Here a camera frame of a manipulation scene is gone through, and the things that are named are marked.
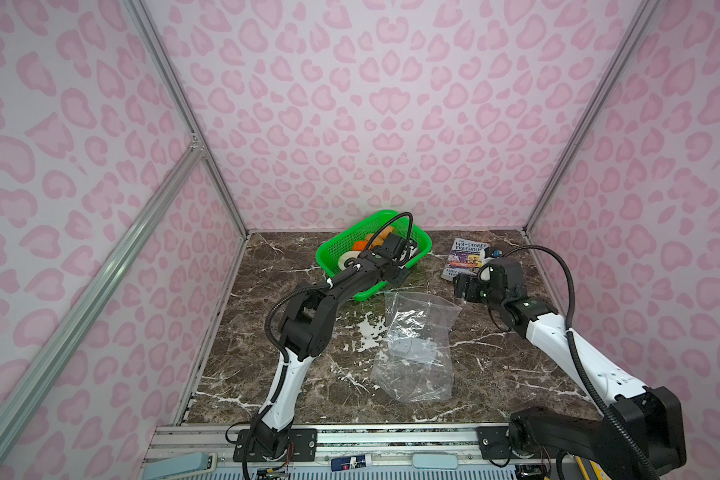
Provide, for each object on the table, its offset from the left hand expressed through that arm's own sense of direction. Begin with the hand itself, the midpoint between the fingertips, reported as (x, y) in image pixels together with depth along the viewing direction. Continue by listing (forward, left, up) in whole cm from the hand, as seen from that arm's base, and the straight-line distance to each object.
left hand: (401, 265), depth 98 cm
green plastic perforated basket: (+5, -6, +4) cm, 9 cm away
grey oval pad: (-53, -4, -6) cm, 53 cm away
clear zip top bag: (-29, -2, -8) cm, 30 cm away
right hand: (-12, -17, +9) cm, 23 cm away
